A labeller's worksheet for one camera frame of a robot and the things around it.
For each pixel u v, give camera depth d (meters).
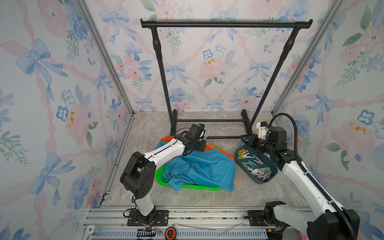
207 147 0.88
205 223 0.74
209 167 0.82
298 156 0.54
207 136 0.93
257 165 0.92
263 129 0.72
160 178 0.79
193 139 0.68
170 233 0.68
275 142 0.59
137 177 0.46
